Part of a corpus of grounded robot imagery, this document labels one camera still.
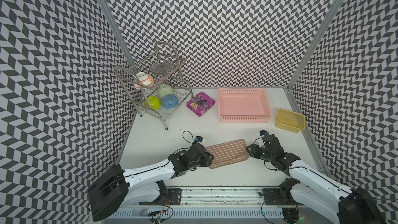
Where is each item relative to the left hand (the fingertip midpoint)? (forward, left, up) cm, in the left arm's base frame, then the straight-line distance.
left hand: (209, 158), depth 81 cm
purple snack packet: (+37, +6, +1) cm, 37 cm away
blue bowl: (+34, +25, +7) cm, 43 cm away
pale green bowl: (+46, +31, +5) cm, 56 cm away
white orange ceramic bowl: (+30, +34, +29) cm, 54 cm away
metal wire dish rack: (+32, +28, +23) cm, 49 cm away
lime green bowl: (+35, +35, +5) cm, 50 cm away
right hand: (+4, -22, -1) cm, 23 cm away
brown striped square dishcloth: (+3, -10, -1) cm, 11 cm away
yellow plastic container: (+25, -52, -2) cm, 58 cm away
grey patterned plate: (+59, +33, +14) cm, 69 cm away
